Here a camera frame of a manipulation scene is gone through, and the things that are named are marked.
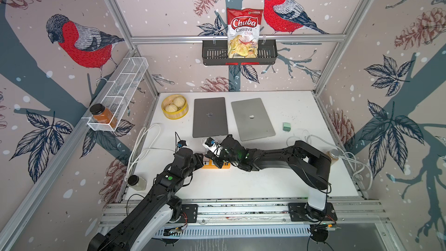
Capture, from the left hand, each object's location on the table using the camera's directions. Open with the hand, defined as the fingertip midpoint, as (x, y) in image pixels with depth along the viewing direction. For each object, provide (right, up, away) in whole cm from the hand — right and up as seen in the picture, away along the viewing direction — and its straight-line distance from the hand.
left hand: (205, 152), depth 84 cm
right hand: (+1, 0, 0) cm, 1 cm away
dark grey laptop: (-1, +16, +26) cm, 30 cm away
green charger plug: (+47, +10, +19) cm, 52 cm away
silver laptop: (+26, +15, +21) cm, 37 cm away
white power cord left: (-38, +2, +14) cm, 40 cm away
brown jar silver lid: (+61, 0, -4) cm, 61 cm away
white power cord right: (+74, -3, +6) cm, 74 cm away
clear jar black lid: (-29, -11, -9) cm, 32 cm away
